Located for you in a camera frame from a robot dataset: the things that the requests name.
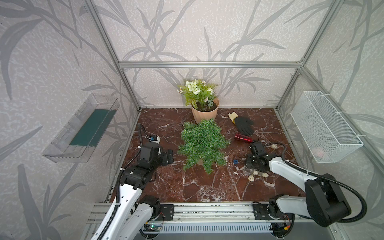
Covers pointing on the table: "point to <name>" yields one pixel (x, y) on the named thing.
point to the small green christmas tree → (204, 143)
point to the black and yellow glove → (244, 125)
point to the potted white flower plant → (198, 95)
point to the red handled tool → (242, 137)
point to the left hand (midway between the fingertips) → (165, 152)
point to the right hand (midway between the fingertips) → (249, 161)
